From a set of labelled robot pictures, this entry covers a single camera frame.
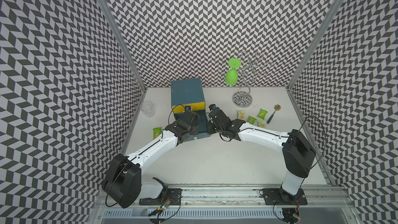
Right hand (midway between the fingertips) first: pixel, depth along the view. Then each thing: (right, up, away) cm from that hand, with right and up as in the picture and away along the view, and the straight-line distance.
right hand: (208, 126), depth 86 cm
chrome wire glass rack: (+22, +16, +9) cm, 29 cm away
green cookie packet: (+36, +6, +16) cm, 40 cm away
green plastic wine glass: (+14, +29, +7) cm, 33 cm away
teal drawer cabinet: (-11, +19, +3) cm, 22 cm away
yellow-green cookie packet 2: (+35, -1, +13) cm, 37 cm away
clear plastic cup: (-41, +9, +19) cm, 46 cm away
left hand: (-10, 0, 0) cm, 10 cm away
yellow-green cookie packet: (+22, +6, +16) cm, 28 cm away
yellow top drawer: (-8, +11, -1) cm, 13 cm away
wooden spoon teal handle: (+48, +10, +19) cm, 52 cm away
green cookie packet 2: (+28, +2, +13) cm, 32 cm away
